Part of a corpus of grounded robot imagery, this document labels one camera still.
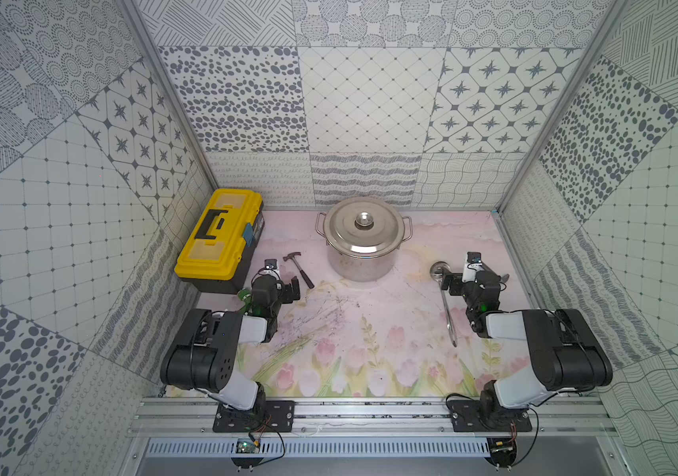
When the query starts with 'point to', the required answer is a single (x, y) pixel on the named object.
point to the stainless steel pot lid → (364, 225)
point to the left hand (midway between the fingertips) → (279, 275)
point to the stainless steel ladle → (438, 271)
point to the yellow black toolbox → (219, 249)
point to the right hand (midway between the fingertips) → (458, 271)
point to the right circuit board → (502, 447)
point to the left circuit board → (246, 445)
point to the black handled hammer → (292, 255)
